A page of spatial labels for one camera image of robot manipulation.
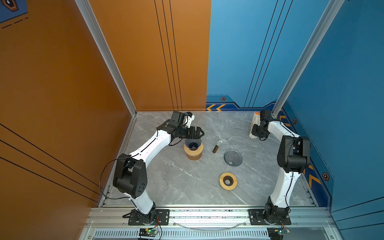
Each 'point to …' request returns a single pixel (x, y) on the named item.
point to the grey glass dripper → (233, 158)
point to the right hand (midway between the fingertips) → (254, 132)
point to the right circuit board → (277, 233)
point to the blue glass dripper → (193, 144)
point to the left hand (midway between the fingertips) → (198, 132)
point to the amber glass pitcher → (195, 157)
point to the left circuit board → (147, 232)
